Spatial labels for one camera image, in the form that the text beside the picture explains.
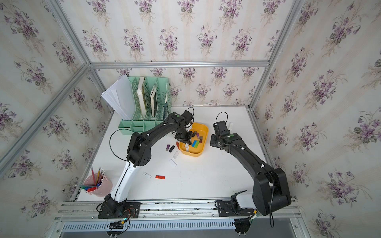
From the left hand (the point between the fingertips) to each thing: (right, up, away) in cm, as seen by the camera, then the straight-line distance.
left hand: (190, 142), depth 94 cm
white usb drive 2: (-26, -17, -10) cm, 32 cm away
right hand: (+16, +2, -7) cm, 18 cm away
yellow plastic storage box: (+6, +1, +6) cm, 8 cm away
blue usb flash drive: (+2, -1, +4) cm, 5 cm away
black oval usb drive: (-12, -4, +1) cm, 13 cm away
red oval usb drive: (-9, -2, +3) cm, 9 cm away
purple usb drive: (-15, -3, +2) cm, 15 cm away
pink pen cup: (-49, -19, -18) cm, 55 cm away
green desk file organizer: (-26, +26, +8) cm, 38 cm away
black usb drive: (+3, +6, +8) cm, 10 cm away
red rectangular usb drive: (-18, -18, -10) cm, 27 cm away
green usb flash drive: (+5, -1, +4) cm, 6 cm away
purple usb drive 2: (+5, +4, +7) cm, 10 cm away
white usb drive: (-9, -7, -1) cm, 12 cm away
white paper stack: (-45, +30, 0) cm, 55 cm away
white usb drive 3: (-2, -2, -1) cm, 3 cm away
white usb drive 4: (-11, -12, -5) cm, 17 cm away
